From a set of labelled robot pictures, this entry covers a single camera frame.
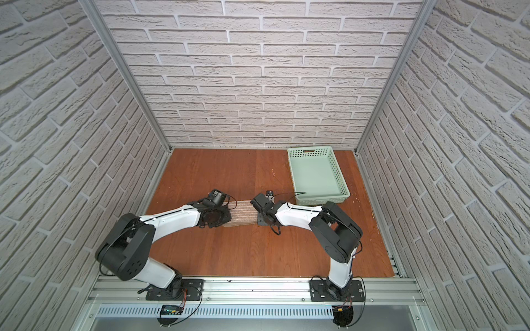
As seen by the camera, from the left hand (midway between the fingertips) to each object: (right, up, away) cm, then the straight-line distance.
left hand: (228, 211), depth 92 cm
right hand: (+15, -4, -1) cm, 15 cm away
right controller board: (+44, -31, -23) cm, 59 cm away
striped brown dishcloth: (+6, -1, +1) cm, 6 cm away
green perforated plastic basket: (+43, +16, +11) cm, 47 cm away
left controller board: (-16, -31, -21) cm, 40 cm away
